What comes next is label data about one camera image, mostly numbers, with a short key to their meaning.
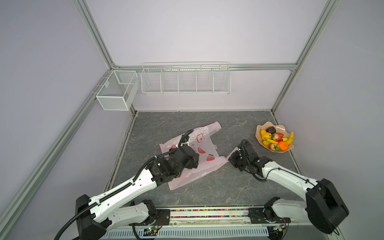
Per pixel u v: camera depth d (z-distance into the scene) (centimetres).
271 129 102
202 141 99
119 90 101
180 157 51
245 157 67
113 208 42
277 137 96
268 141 95
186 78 99
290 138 96
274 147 91
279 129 105
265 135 100
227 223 74
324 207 41
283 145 92
